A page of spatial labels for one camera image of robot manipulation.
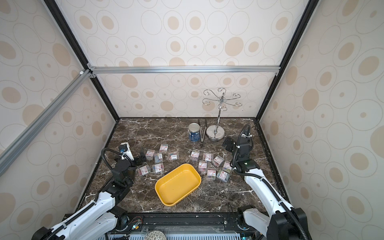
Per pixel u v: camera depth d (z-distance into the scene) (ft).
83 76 2.77
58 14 2.27
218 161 3.07
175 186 2.79
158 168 2.95
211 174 2.88
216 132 3.58
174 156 3.18
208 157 3.12
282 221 1.26
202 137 3.48
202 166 3.02
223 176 2.87
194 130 3.27
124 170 1.91
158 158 3.10
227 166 3.00
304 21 2.38
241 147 1.94
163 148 3.28
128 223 2.37
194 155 3.18
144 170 2.91
